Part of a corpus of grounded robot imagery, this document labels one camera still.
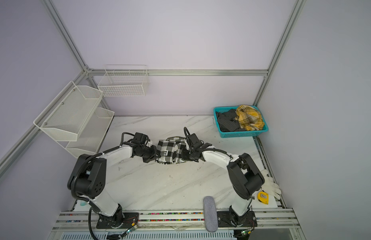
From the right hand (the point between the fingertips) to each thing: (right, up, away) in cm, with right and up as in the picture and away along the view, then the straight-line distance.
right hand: (181, 155), depth 90 cm
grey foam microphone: (+15, -28, -18) cm, 37 cm away
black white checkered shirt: (-7, +2, +3) cm, 8 cm away
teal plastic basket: (+38, +13, +11) cm, 41 cm away
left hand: (-14, -1, +1) cm, 14 cm away
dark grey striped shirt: (+31, +21, +14) cm, 40 cm away
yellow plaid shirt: (+47, +24, +14) cm, 55 cm away
